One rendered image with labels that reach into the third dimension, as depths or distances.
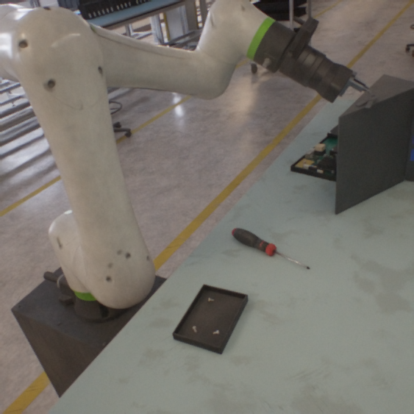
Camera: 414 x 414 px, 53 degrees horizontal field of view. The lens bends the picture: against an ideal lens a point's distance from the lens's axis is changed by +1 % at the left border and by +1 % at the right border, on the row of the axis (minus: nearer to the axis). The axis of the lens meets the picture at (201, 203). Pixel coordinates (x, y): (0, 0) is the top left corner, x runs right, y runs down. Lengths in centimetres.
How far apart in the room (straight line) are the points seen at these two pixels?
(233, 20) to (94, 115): 42
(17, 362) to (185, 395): 166
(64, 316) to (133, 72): 59
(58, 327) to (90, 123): 57
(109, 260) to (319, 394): 39
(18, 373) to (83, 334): 118
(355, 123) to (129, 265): 48
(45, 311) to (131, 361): 49
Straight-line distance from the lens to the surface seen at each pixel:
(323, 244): 79
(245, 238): 78
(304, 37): 89
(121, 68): 83
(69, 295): 107
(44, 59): 59
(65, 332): 103
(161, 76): 89
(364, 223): 85
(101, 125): 63
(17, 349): 226
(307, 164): 103
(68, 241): 86
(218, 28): 94
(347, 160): 82
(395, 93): 87
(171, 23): 746
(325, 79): 92
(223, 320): 66
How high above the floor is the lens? 150
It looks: 32 degrees down
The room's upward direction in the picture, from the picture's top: 10 degrees counter-clockwise
